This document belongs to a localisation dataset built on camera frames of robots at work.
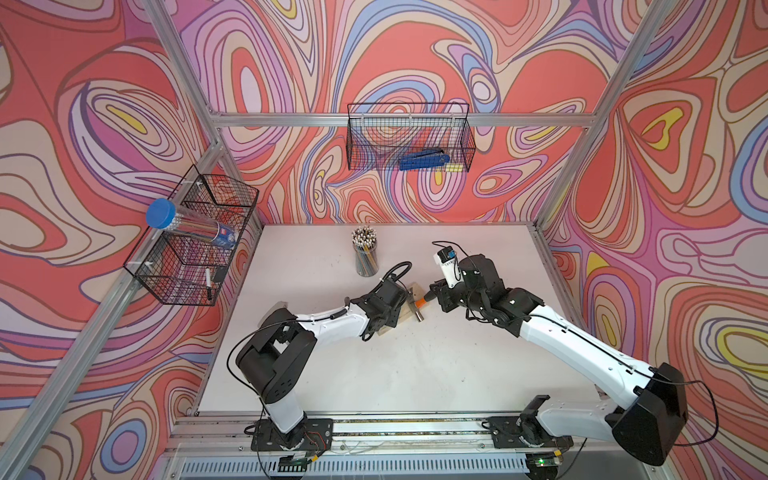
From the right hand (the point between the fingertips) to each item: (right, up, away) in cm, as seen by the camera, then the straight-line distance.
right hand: (435, 294), depth 79 cm
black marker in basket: (-57, +4, -6) cm, 58 cm away
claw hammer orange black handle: (-5, -5, +10) cm, 12 cm away
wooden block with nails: (-7, -9, +13) cm, 17 cm away
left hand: (-11, -7, +13) cm, 19 cm away
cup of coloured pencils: (-20, +15, +12) cm, 28 cm away
